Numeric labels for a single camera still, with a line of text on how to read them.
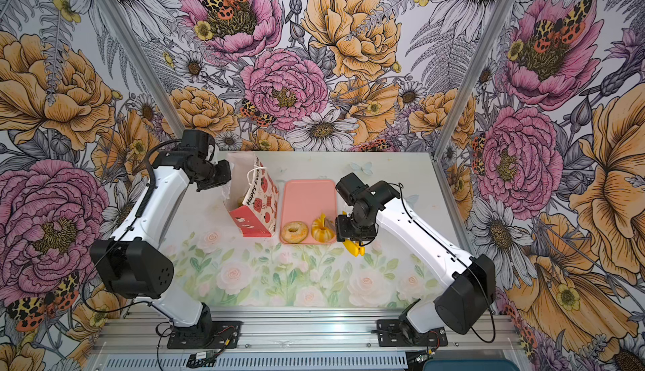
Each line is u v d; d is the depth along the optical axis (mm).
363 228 628
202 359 721
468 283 398
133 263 440
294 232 923
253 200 791
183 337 677
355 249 662
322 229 911
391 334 673
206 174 692
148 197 496
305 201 1048
